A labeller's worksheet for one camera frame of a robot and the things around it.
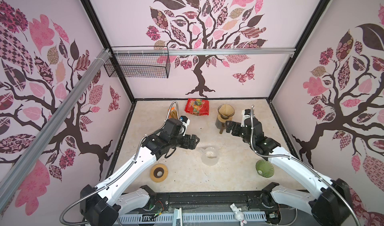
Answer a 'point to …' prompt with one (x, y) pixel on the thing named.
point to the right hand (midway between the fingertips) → (232, 121)
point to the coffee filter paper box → (173, 113)
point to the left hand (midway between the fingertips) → (191, 141)
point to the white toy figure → (239, 215)
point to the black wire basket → (139, 61)
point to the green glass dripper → (264, 168)
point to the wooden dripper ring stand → (224, 120)
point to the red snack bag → (198, 107)
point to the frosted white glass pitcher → (210, 156)
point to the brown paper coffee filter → (226, 110)
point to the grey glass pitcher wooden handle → (221, 128)
